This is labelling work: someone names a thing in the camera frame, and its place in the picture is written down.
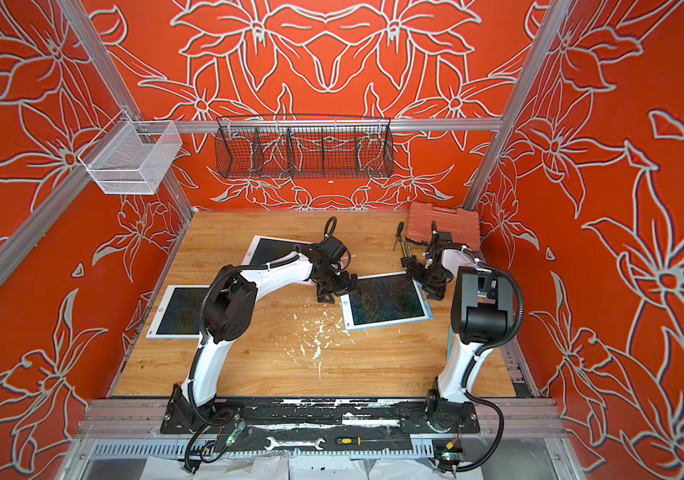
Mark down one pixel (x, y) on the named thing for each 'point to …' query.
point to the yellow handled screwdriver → (359, 440)
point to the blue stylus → (450, 342)
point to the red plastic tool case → (463, 225)
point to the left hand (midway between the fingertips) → (354, 295)
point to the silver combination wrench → (275, 443)
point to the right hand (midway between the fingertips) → (417, 284)
